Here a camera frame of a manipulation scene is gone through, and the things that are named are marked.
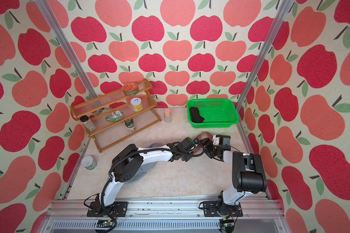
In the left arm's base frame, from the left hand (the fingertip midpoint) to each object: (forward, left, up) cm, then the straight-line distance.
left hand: (191, 154), depth 93 cm
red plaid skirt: (+3, -4, +2) cm, 6 cm away
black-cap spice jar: (+10, +62, +23) cm, 67 cm away
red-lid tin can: (+27, +38, +31) cm, 56 cm away
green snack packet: (+16, +48, +19) cm, 54 cm away
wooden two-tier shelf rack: (+17, +60, -3) cm, 63 cm away
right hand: (+4, -7, +1) cm, 8 cm away
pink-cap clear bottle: (+28, +16, +4) cm, 33 cm away
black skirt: (+30, -6, +2) cm, 31 cm away
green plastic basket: (+38, -25, -1) cm, 46 cm away
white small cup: (-8, +62, +4) cm, 62 cm away
